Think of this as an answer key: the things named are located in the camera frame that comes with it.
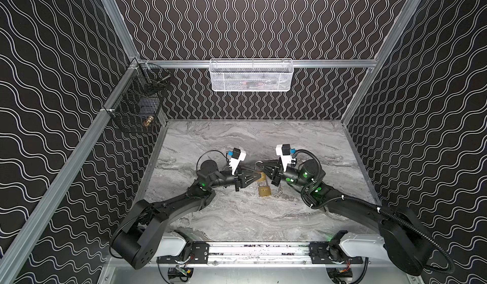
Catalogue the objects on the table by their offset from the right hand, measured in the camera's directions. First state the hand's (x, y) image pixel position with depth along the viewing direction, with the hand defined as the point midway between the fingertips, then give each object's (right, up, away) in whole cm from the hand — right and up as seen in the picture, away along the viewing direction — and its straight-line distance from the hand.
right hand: (257, 165), depth 71 cm
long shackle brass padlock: (+5, -15, +19) cm, 25 cm away
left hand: (+3, -5, -3) cm, 6 cm away
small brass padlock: (+2, -5, 0) cm, 5 cm away
